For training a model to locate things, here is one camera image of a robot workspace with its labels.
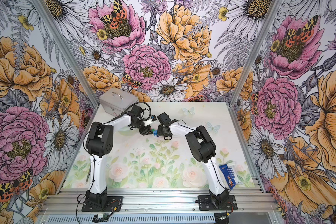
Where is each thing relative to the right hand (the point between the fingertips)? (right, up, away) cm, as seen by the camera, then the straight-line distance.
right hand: (161, 135), depth 101 cm
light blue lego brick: (-4, +2, 0) cm, 5 cm away
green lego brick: (-5, +4, +1) cm, 7 cm away
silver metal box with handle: (-33, +24, +2) cm, 41 cm away
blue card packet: (+40, -20, -20) cm, 49 cm away
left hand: (-9, +3, +1) cm, 10 cm away
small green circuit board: (-27, -36, -31) cm, 54 cm away
